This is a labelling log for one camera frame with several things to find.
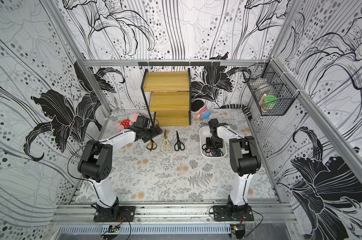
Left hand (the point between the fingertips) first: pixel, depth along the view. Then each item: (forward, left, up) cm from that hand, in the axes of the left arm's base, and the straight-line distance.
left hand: (159, 134), depth 97 cm
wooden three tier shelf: (+26, -6, +8) cm, 28 cm away
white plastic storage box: (+6, -31, -4) cm, 32 cm away
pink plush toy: (+10, +24, -1) cm, 26 cm away
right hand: (-4, -37, -5) cm, 37 cm away
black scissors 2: (-10, -37, -3) cm, 39 cm away
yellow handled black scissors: (-6, +5, -5) cm, 9 cm away
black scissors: (-5, -14, -5) cm, 15 cm away
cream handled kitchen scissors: (-6, -5, -5) cm, 9 cm away
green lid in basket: (+6, -62, +28) cm, 69 cm away
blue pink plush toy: (+21, -32, 0) cm, 38 cm away
